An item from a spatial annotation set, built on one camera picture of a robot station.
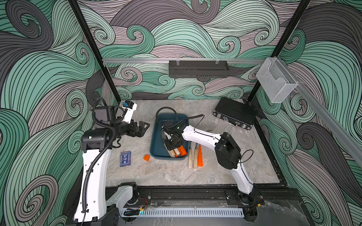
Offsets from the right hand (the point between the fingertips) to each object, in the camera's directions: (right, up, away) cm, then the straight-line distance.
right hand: (167, 149), depth 87 cm
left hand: (-12, +19, -22) cm, 32 cm away
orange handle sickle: (+21, -7, -2) cm, 22 cm away
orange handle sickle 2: (+9, 0, -1) cm, 10 cm away
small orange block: (-13, -5, -1) cm, 14 cm away
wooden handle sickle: (+14, -7, -3) cm, 16 cm away
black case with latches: (+54, +23, +24) cm, 63 cm away
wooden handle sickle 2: (+3, -2, -3) cm, 5 cm away
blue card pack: (-26, -5, -2) cm, 27 cm away
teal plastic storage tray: (-7, -2, +3) cm, 7 cm away
